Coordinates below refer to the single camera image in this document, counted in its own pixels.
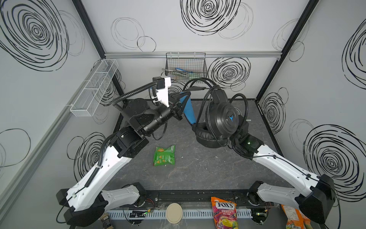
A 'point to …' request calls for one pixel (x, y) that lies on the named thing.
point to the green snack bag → (164, 156)
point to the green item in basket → (193, 75)
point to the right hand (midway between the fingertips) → (206, 113)
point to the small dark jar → (106, 222)
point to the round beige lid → (174, 213)
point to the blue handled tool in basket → (183, 70)
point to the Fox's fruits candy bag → (225, 213)
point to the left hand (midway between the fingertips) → (189, 93)
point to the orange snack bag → (296, 220)
